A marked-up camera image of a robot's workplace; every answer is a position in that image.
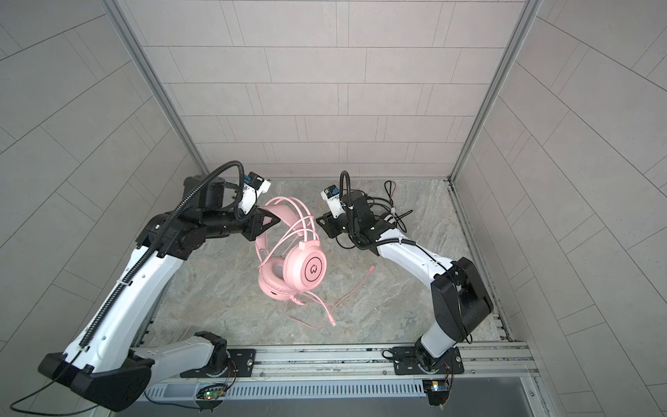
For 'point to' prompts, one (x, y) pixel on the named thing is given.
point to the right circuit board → (437, 389)
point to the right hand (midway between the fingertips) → (319, 219)
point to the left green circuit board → (211, 393)
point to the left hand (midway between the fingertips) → (282, 215)
